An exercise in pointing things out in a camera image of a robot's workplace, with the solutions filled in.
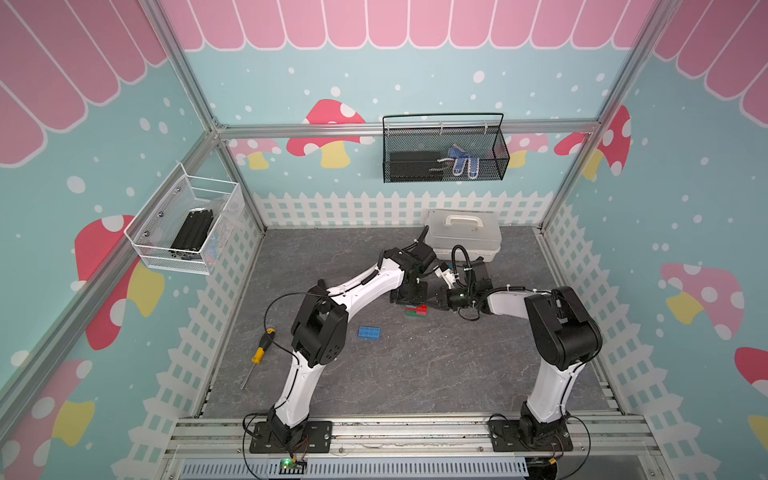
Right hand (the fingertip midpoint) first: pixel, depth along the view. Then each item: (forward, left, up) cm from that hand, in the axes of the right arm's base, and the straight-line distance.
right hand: (422, 301), depth 92 cm
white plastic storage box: (+24, -20, +6) cm, 32 cm away
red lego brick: (-2, +1, -2) cm, 3 cm away
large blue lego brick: (-8, +17, -4) cm, 20 cm away
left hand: (-2, +3, +1) cm, 4 cm away
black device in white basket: (+3, +56, +30) cm, 64 cm away
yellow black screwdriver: (-12, +48, -4) cm, 49 cm away
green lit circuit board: (-41, +36, -9) cm, 55 cm away
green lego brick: (-2, +3, -4) cm, 6 cm away
